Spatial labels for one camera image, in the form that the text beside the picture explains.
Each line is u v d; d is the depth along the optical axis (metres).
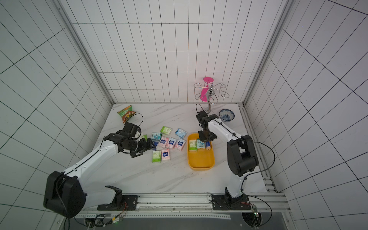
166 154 0.88
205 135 0.77
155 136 0.97
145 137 0.76
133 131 0.67
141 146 0.73
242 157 0.48
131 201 0.73
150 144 0.75
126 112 1.07
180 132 0.98
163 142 0.93
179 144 0.92
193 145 0.92
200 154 0.91
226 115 1.10
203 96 1.12
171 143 0.93
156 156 0.87
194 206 0.72
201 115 0.76
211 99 1.00
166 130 1.00
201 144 0.92
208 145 0.86
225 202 0.72
